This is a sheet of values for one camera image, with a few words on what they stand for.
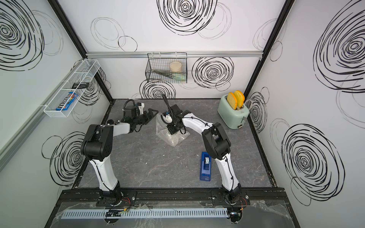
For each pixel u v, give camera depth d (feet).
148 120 2.99
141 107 2.99
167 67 2.92
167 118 2.91
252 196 2.48
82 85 2.58
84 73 2.84
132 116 2.63
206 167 2.59
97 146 1.73
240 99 3.01
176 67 2.94
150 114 2.92
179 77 3.16
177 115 2.38
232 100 2.99
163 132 2.98
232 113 3.00
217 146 1.80
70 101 2.31
